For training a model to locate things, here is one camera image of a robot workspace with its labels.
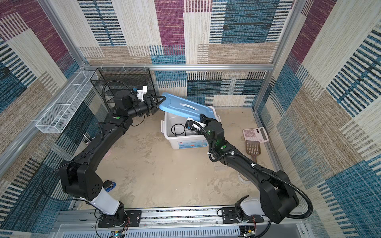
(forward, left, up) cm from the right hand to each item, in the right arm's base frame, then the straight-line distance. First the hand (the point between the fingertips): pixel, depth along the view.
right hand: (204, 114), depth 79 cm
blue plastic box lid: (+5, +9, 0) cm, 11 cm away
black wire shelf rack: (+33, +61, 0) cm, 69 cm away
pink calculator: (+4, -38, -27) cm, 46 cm away
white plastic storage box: (-2, +15, -18) cm, 23 cm away
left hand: (+2, +19, +9) cm, 21 cm away
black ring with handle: (+8, +16, -23) cm, 29 cm away
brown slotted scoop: (-5, -33, -30) cm, 44 cm away
